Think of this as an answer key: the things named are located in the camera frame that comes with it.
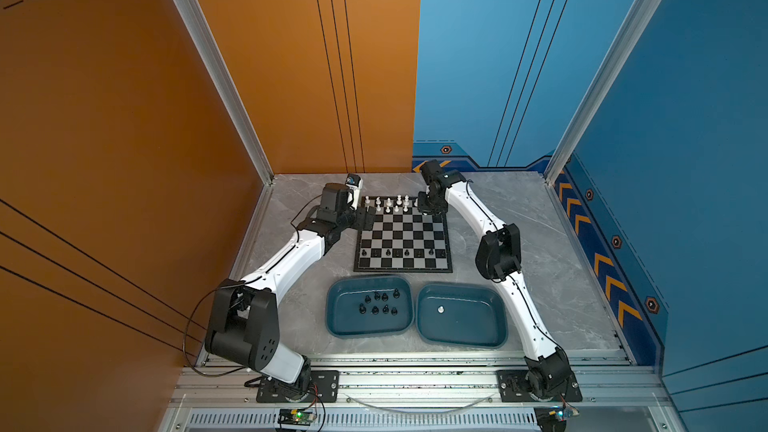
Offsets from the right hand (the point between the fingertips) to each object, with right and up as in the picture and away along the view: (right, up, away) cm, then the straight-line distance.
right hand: (422, 210), depth 106 cm
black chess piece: (-19, -28, -21) cm, 40 cm away
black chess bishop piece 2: (-15, -28, -21) cm, 39 cm away
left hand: (-20, +2, -18) cm, 27 cm away
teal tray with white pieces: (+8, -30, -21) cm, 37 cm away
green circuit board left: (-34, -49, -36) cm, 69 cm away
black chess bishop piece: (-13, -25, -19) cm, 34 cm away
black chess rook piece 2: (-10, -29, -21) cm, 37 cm away
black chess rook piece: (-18, -26, -19) cm, 37 cm away
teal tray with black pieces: (-18, -28, -20) cm, 39 cm away
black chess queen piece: (-9, -24, -19) cm, 33 cm away
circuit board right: (+28, -49, -36) cm, 67 cm away
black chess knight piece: (-15, -25, -19) cm, 35 cm away
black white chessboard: (-9, -9, -7) cm, 15 cm away
